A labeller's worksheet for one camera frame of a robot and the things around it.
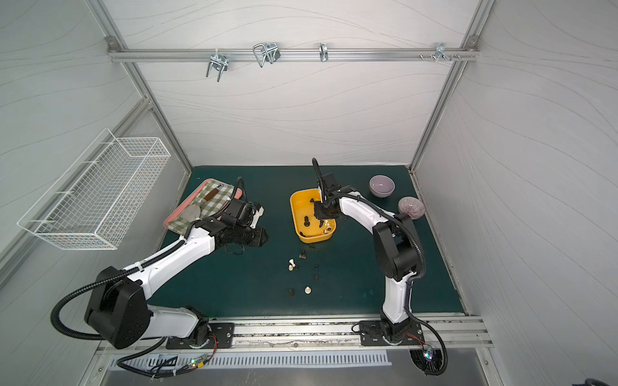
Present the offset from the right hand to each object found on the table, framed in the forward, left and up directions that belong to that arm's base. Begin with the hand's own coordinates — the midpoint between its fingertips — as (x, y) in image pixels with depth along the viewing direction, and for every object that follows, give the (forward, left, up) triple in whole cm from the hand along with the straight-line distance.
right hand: (321, 211), depth 95 cm
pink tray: (+16, +56, -5) cm, 59 cm away
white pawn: (-4, -3, -7) cm, 9 cm away
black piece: (-2, +6, -6) cm, 9 cm away
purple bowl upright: (+19, -28, -6) cm, 34 cm away
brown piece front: (-30, +9, -6) cm, 32 cm away
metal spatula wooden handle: (0, +56, -4) cm, 56 cm away
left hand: (-15, +20, +4) cm, 25 cm away
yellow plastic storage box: (-3, +5, -8) cm, 10 cm away
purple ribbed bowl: (+9, -39, -7) cm, 41 cm away
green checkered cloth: (+4, +50, -6) cm, 50 cm away
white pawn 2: (-29, +4, -7) cm, 30 cm away
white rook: (-20, +10, -7) cm, 24 cm away
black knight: (-16, +7, -7) cm, 18 cm away
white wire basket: (-19, +65, +26) cm, 72 cm away
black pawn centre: (-20, +1, -7) cm, 22 cm away
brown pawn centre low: (-24, +1, -6) cm, 25 cm away
